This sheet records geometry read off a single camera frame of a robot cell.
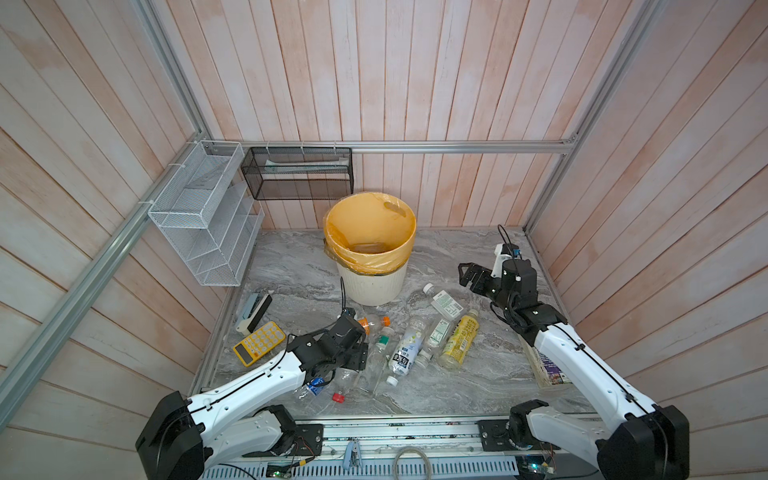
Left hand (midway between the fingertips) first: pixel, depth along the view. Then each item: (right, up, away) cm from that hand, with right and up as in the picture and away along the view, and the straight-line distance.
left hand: (352, 357), depth 80 cm
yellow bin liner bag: (+4, +36, +19) cm, 41 cm away
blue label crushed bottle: (-6, 0, -18) cm, 19 cm away
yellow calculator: (-30, +1, +8) cm, 31 cm away
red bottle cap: (-4, -10, -2) cm, 11 cm away
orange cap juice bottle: (+5, +6, +11) cm, 14 cm away
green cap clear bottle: (+5, -6, +3) cm, 8 cm away
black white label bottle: (+15, +1, +3) cm, 15 cm away
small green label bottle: (+24, +3, +5) cm, 25 cm away
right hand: (+33, +24, +1) cm, 41 cm away
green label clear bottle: (+28, +13, +15) cm, 35 cm away
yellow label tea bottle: (+31, +3, +4) cm, 31 cm away
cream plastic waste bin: (+6, +18, +8) cm, 20 cm away
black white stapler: (-33, +6, +10) cm, 35 cm away
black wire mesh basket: (-21, +57, +22) cm, 65 cm away
